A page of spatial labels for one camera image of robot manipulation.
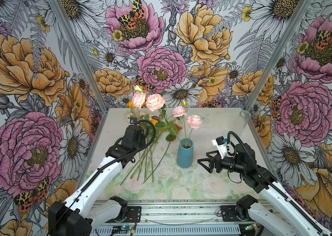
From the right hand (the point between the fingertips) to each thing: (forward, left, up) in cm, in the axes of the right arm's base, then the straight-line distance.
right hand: (203, 163), depth 71 cm
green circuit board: (-23, +40, -20) cm, 50 cm away
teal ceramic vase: (+6, +8, -1) cm, 10 cm away
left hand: (+14, +33, 0) cm, 36 cm away
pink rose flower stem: (+15, +4, +13) cm, 20 cm away
